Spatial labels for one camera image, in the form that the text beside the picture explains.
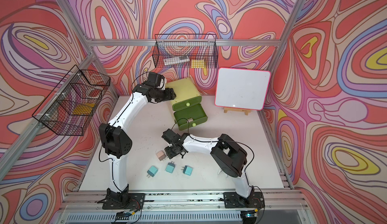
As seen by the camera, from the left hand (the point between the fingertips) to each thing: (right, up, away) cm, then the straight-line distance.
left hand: (173, 95), depth 90 cm
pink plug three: (+10, -15, +4) cm, 18 cm away
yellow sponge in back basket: (+15, +20, +1) cm, 25 cm away
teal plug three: (+9, -42, -8) cm, 44 cm away
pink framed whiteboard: (+44, +6, +9) cm, 45 cm away
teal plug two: (-1, -41, -6) cm, 41 cm away
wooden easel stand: (+49, -10, +14) cm, 52 cm away
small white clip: (+27, -42, -8) cm, 51 cm away
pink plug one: (-7, -35, -3) cm, 36 cm away
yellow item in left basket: (-41, -8, -18) cm, 46 cm away
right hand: (0, -36, -2) cm, 36 cm away
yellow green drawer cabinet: (+8, -7, +2) cm, 11 cm away
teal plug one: (-10, -43, -8) cm, 45 cm away
